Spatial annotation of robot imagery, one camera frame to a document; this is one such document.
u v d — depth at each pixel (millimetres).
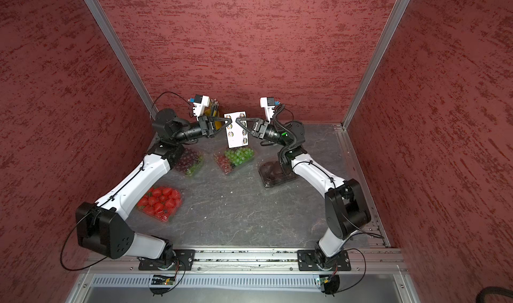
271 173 955
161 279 727
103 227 406
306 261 738
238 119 621
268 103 639
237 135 658
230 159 972
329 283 698
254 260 757
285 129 494
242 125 630
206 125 607
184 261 732
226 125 655
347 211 450
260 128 609
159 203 829
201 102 632
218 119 659
